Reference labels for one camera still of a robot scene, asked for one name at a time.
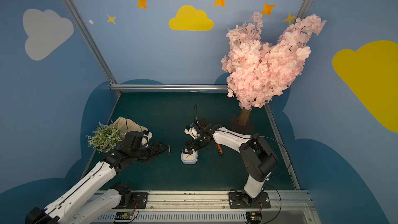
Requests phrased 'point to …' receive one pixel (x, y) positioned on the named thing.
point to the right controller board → (253, 217)
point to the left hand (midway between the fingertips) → (164, 148)
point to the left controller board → (123, 215)
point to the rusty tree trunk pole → (244, 117)
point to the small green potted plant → (105, 138)
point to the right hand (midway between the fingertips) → (191, 146)
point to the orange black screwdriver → (220, 150)
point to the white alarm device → (186, 158)
